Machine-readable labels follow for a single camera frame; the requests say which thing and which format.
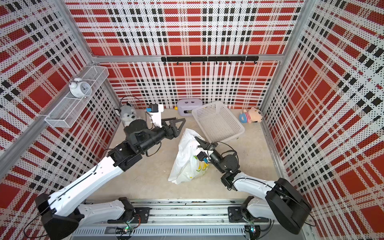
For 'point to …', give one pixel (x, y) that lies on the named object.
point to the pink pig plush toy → (253, 115)
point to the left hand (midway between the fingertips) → (182, 120)
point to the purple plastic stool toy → (185, 106)
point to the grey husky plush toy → (127, 113)
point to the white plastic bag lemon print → (187, 167)
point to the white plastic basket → (220, 123)
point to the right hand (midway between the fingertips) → (199, 134)
